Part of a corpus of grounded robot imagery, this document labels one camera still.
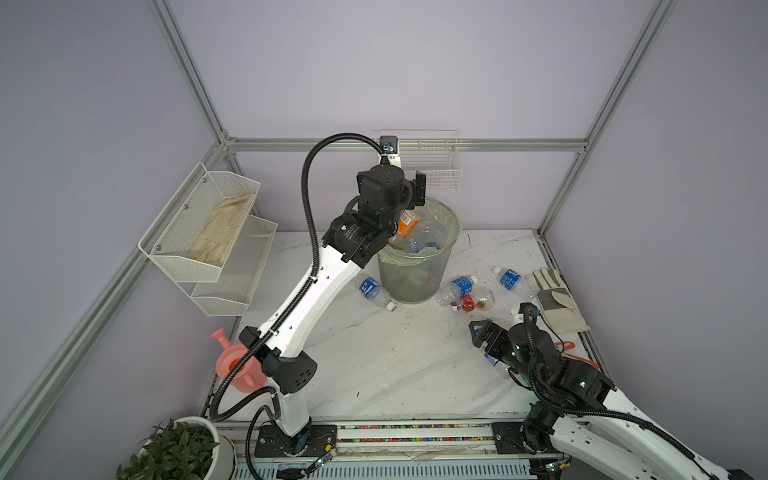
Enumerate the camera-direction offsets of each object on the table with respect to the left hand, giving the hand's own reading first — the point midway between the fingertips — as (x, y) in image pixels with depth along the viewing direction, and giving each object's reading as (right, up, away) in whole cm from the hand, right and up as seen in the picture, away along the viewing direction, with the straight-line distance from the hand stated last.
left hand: (396, 174), depth 65 cm
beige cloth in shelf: (-48, -14, +12) cm, 51 cm away
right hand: (+20, -37, +8) cm, 43 cm away
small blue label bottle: (+21, -41, -1) cm, 46 cm away
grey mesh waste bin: (+6, -22, +25) cm, 34 cm away
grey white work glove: (+56, -37, +33) cm, 75 cm away
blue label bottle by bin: (-7, -30, +32) cm, 45 cm away
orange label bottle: (+4, -8, +28) cm, 29 cm away
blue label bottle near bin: (+21, -29, +34) cm, 50 cm away
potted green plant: (-42, -56, -7) cm, 71 cm away
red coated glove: (+53, -47, +25) cm, 75 cm away
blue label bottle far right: (+41, -27, +35) cm, 60 cm away
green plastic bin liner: (+12, -12, +31) cm, 36 cm away
